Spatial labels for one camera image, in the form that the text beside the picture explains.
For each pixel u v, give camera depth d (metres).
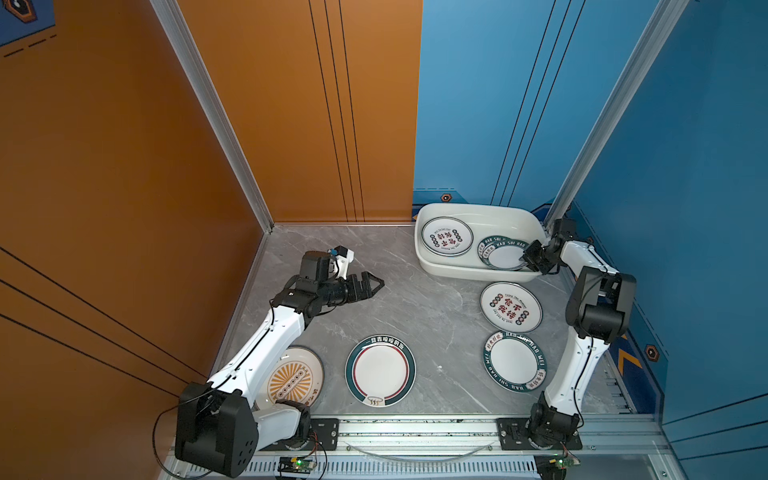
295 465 0.71
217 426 0.39
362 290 0.70
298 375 0.83
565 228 0.83
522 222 1.16
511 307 0.96
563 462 0.69
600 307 0.56
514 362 0.87
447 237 1.12
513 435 0.73
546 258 0.87
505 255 1.09
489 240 1.12
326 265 0.65
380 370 0.83
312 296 0.60
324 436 0.72
